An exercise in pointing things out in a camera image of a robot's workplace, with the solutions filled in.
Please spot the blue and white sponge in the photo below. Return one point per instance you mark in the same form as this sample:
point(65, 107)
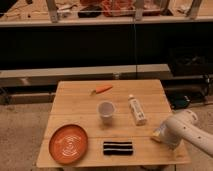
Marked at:
point(158, 134)

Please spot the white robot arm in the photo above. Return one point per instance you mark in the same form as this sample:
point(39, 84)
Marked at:
point(182, 126)

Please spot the orange toy carrot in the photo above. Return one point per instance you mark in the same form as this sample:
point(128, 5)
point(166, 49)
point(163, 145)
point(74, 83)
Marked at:
point(101, 89)

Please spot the wooden table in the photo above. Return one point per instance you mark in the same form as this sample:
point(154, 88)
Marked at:
point(74, 104)

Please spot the white tube bottle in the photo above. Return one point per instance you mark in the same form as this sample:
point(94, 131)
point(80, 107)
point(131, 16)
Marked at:
point(137, 111)

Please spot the black striped cloth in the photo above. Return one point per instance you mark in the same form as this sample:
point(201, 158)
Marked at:
point(117, 148)

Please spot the orange plate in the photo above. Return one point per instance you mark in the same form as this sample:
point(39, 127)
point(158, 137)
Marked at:
point(68, 144)

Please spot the long metal bench rail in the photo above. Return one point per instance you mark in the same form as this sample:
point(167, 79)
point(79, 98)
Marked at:
point(51, 76)

